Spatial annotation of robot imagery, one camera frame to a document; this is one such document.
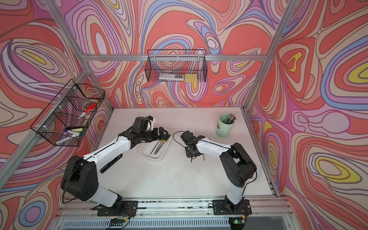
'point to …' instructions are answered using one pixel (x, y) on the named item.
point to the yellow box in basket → (190, 77)
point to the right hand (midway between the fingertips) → (194, 156)
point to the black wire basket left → (63, 122)
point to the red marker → (92, 107)
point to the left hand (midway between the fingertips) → (164, 134)
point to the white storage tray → (155, 149)
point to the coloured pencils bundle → (230, 119)
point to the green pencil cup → (224, 130)
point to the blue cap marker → (73, 132)
